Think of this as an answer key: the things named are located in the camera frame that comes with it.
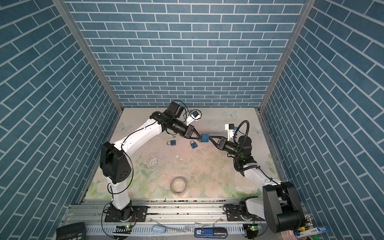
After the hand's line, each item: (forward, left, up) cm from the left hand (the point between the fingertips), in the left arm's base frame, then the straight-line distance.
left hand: (200, 137), depth 76 cm
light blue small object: (-36, +20, -21) cm, 46 cm away
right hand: (+1, -4, -1) cm, 5 cm away
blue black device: (-38, -4, -19) cm, 43 cm away
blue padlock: (0, -3, -1) cm, 3 cm away
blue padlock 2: (+10, +3, -22) cm, 25 cm away
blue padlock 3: (+12, +19, -24) cm, 33 cm away
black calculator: (-36, +57, -21) cm, 71 cm away
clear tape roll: (-17, +12, -24) cm, 31 cm away
